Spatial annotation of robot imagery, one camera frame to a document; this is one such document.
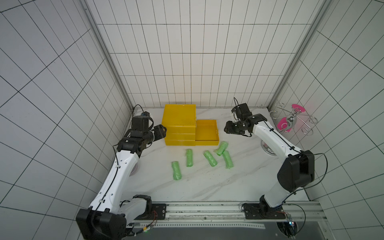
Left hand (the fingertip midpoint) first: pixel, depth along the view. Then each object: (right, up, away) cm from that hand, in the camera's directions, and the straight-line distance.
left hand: (161, 133), depth 77 cm
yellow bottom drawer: (+26, -2, +23) cm, 35 cm away
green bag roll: (+7, -23, +9) cm, 26 cm away
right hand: (+38, +3, +11) cm, 39 cm away
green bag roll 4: (+38, -18, +12) cm, 44 cm away
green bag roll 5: (+36, -9, +18) cm, 42 cm away
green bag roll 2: (+14, -17, +13) cm, 26 cm away
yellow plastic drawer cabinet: (+9, +6, +7) cm, 13 cm away
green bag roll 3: (+28, -17, +12) cm, 35 cm away
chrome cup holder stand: (+69, +9, -1) cm, 70 cm away
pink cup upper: (+77, +15, +9) cm, 79 cm away
